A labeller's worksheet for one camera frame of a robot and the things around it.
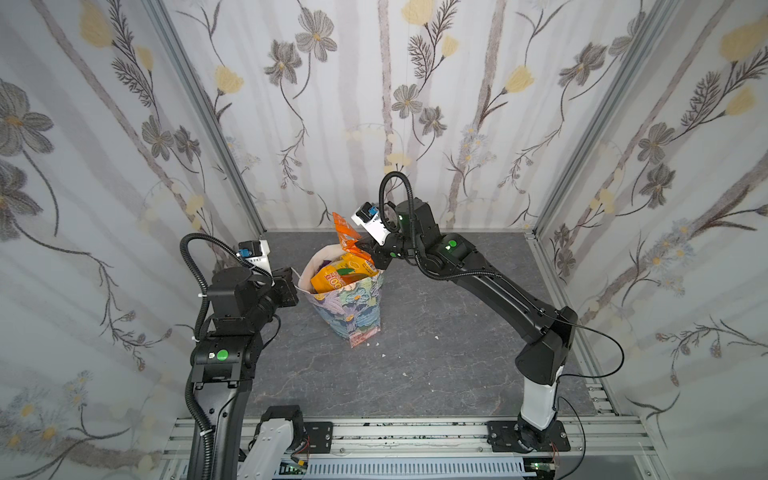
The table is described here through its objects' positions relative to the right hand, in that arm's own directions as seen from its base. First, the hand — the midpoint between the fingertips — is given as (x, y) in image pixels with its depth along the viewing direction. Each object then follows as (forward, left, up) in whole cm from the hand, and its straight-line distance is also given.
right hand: (364, 237), depth 68 cm
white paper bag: (-9, +3, -20) cm, 23 cm away
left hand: (-8, +15, -2) cm, 17 cm away
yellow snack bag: (-2, +8, -14) cm, 17 cm away
